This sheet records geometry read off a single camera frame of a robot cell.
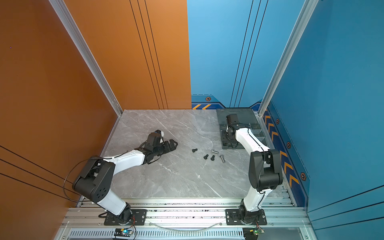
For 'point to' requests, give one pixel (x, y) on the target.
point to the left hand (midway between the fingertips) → (174, 144)
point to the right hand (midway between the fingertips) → (225, 138)
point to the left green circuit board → (124, 232)
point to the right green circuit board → (252, 233)
